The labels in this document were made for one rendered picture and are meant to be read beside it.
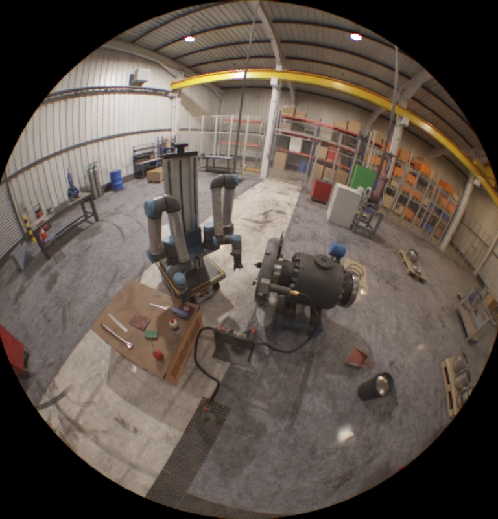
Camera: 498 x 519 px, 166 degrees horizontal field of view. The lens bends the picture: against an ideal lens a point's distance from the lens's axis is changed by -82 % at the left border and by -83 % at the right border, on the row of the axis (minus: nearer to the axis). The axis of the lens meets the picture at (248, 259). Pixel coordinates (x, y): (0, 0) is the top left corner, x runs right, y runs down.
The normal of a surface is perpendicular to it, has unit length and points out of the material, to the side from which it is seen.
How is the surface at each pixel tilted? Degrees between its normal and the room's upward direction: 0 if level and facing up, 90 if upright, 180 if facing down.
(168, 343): 0
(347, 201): 90
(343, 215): 90
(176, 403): 0
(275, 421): 0
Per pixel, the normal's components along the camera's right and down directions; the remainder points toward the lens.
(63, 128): 0.93, 0.30
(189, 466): 0.11, -0.76
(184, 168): 0.69, 0.52
